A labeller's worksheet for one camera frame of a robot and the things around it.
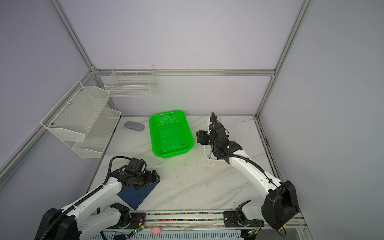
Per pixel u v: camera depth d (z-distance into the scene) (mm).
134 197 781
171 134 1080
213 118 702
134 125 1112
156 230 700
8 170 495
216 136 598
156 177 776
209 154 983
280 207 400
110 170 592
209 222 734
